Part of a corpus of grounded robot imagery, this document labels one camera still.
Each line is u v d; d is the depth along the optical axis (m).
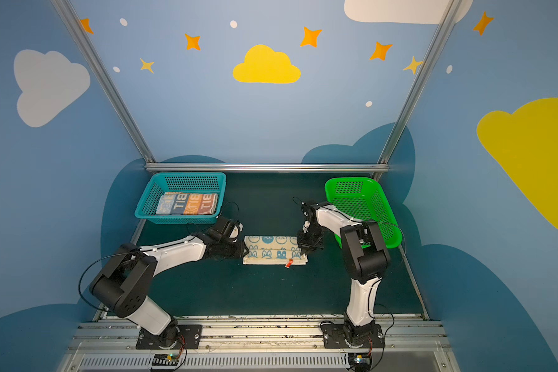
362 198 1.13
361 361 0.73
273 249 0.93
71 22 0.71
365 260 0.51
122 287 0.45
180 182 1.11
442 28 0.73
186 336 0.75
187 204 1.05
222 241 0.73
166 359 0.73
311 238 0.82
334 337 0.74
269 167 1.16
